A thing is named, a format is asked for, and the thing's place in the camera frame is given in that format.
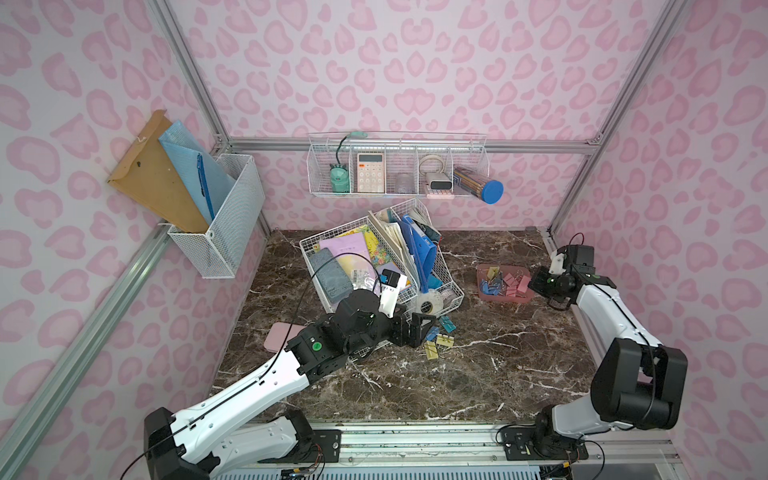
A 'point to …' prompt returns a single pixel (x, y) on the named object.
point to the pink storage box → (504, 283)
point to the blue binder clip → (433, 333)
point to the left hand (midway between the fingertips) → (420, 309)
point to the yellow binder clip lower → (431, 350)
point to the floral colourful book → (378, 256)
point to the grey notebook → (330, 278)
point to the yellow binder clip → (445, 340)
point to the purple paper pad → (348, 245)
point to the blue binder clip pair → (491, 287)
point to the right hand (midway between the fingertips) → (531, 276)
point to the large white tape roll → (434, 298)
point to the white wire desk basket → (396, 251)
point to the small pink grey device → (439, 186)
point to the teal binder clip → (447, 323)
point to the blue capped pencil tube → (491, 191)
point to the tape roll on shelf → (428, 157)
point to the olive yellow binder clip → (492, 271)
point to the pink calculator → (370, 173)
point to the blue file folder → (421, 248)
